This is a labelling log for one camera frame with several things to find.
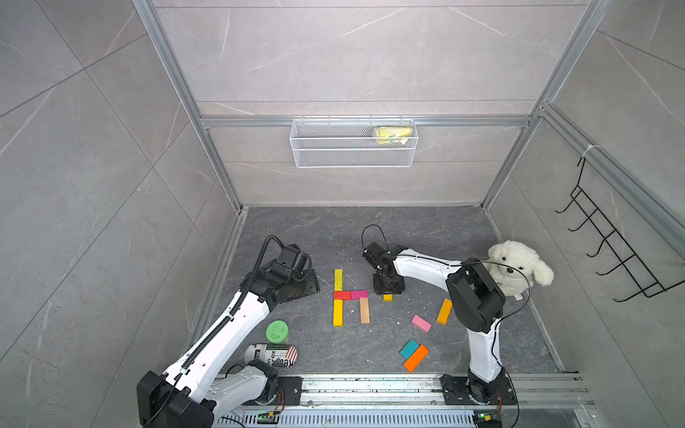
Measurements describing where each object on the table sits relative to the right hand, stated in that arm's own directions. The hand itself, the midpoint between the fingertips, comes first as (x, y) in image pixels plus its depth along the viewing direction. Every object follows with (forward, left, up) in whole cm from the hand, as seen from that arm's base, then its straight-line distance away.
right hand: (385, 290), depth 94 cm
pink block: (-12, -11, 0) cm, 16 cm away
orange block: (-23, -7, 0) cm, 24 cm away
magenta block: (-1, +10, 0) cm, 10 cm away
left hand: (-5, +24, +17) cm, 30 cm away
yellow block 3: (-3, 0, +2) cm, 4 cm away
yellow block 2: (-8, +17, +1) cm, 19 cm away
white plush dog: (-2, -38, +16) cm, 41 cm away
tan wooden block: (-7, +8, +2) cm, 11 cm away
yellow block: (+5, +17, +2) cm, 18 cm away
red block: (-2, +16, +1) cm, 16 cm away
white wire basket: (+47, +12, +31) cm, 57 cm away
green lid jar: (-16, +36, +5) cm, 39 cm away
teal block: (-20, -6, 0) cm, 21 cm away
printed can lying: (-22, +34, +4) cm, 40 cm away
